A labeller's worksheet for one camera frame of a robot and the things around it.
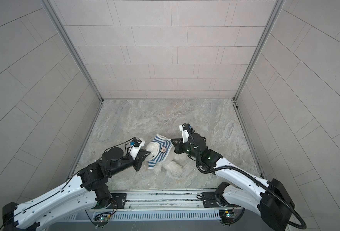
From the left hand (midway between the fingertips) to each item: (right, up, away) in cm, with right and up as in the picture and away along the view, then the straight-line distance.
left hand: (153, 152), depth 68 cm
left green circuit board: (-23, -30, -3) cm, 38 cm away
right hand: (+8, +3, +6) cm, 11 cm away
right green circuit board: (+35, -30, +1) cm, 47 cm away
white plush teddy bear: (+9, -10, +10) cm, 17 cm away
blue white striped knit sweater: (+6, +3, +2) cm, 7 cm away
